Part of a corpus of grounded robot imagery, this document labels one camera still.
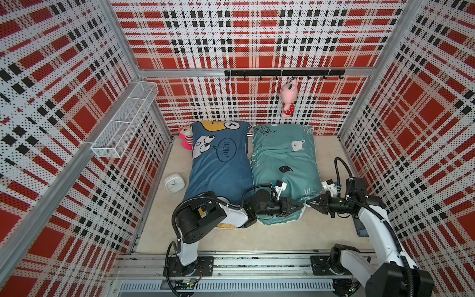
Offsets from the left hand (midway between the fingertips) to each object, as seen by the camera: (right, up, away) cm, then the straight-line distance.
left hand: (304, 207), depth 74 cm
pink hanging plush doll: (-3, +52, +16) cm, 55 cm away
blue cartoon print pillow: (-37, +18, +16) cm, 44 cm away
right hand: (+3, +2, +1) cm, 3 cm away
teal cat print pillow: (-1, +23, +27) cm, 35 cm away
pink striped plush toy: (-61, +32, +37) cm, 78 cm away
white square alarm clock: (-61, +7, +19) cm, 64 cm away
